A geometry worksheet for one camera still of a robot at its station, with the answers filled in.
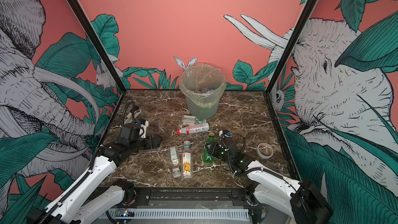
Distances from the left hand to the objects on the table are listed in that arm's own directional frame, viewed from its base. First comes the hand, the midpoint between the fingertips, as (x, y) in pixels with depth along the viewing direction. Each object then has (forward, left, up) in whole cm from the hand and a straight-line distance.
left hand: (155, 136), depth 79 cm
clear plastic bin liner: (+40, -27, 0) cm, 48 cm away
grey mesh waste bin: (+22, -23, -9) cm, 33 cm away
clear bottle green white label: (-8, -9, -9) cm, 15 cm away
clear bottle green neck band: (+19, -18, -15) cm, 30 cm away
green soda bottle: (-11, -27, -4) cm, 29 cm away
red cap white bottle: (+10, -19, -11) cm, 24 cm away
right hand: (-4, -26, -4) cm, 27 cm away
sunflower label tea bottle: (-10, -16, -9) cm, 21 cm away
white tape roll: (-4, -62, -15) cm, 64 cm away
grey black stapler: (+25, +21, -12) cm, 35 cm away
